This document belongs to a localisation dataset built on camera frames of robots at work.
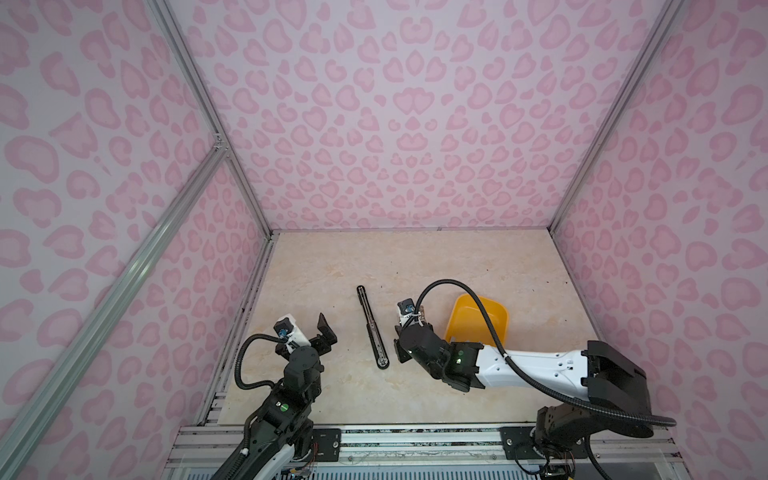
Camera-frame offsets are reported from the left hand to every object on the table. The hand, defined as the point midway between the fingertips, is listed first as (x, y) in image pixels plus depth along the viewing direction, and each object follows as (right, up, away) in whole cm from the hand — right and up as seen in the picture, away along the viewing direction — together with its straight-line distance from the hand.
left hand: (310, 318), depth 79 cm
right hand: (+23, -2, 0) cm, 23 cm away
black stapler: (+18, -13, +7) cm, 23 cm away
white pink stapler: (+31, -2, +15) cm, 34 cm away
